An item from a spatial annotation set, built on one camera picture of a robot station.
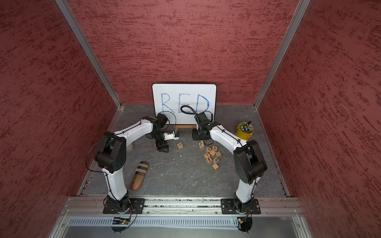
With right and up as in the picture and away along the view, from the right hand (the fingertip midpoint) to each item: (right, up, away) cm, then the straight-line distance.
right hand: (195, 138), depth 91 cm
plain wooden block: (+11, -9, +1) cm, 14 cm away
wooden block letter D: (-10, -5, +4) cm, 12 cm away
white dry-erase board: (-10, +23, +4) cm, 25 cm away
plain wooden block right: (+14, -10, +1) cm, 18 cm away
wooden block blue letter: (+13, -13, -3) cm, 18 cm away
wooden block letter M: (+12, -7, +2) cm, 14 cm away
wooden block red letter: (+7, -10, -1) cm, 13 cm away
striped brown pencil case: (-32, -19, -9) cm, 38 cm away
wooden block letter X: (+8, -7, +1) cm, 11 cm away
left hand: (-20, -5, +1) cm, 21 cm away
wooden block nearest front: (+12, -16, -4) cm, 21 cm away
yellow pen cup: (+30, +6, -3) cm, 31 cm away
